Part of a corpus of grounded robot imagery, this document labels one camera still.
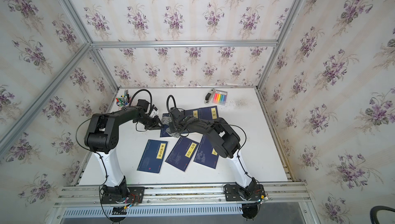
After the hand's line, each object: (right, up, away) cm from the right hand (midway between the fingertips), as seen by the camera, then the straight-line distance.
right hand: (175, 127), depth 98 cm
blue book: (+22, +9, +7) cm, 25 cm away
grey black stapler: (+23, +21, +12) cm, 33 cm away
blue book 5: (+6, -13, -12) cm, 19 cm away
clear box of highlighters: (+31, +20, +17) cm, 40 cm away
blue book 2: (+12, +9, +5) cm, 15 cm away
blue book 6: (+20, -13, -12) cm, 27 cm away
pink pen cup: (-34, +17, +1) cm, 38 cm away
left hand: (-8, 0, 0) cm, 8 cm away
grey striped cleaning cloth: (-6, +5, -2) cm, 8 cm away
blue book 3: (-7, -3, -3) cm, 8 cm away
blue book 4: (-11, -14, -12) cm, 22 cm away
